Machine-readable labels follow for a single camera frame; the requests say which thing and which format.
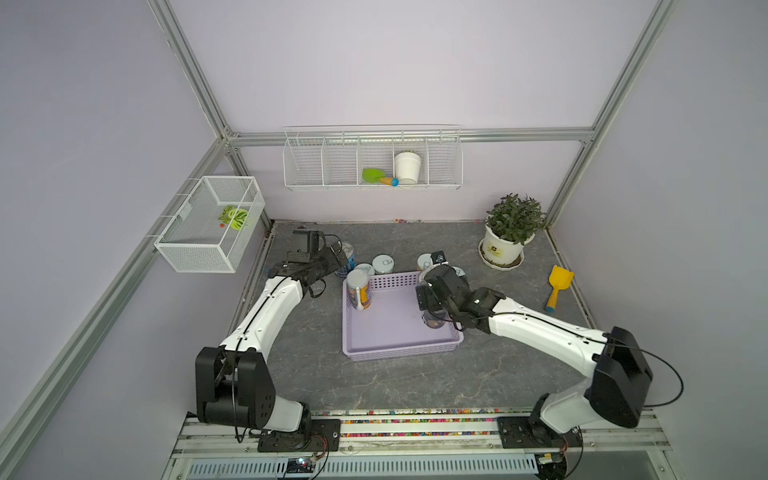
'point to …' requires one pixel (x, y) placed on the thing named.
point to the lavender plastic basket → (392, 324)
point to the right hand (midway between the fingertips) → (434, 284)
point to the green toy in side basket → (233, 216)
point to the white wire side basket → (198, 239)
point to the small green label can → (383, 264)
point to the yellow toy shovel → (560, 279)
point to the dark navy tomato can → (435, 319)
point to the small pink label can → (368, 268)
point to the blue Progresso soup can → (351, 260)
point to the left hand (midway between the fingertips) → (334, 260)
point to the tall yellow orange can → (358, 278)
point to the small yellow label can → (459, 272)
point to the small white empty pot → (407, 165)
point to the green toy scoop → (373, 175)
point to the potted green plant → (511, 224)
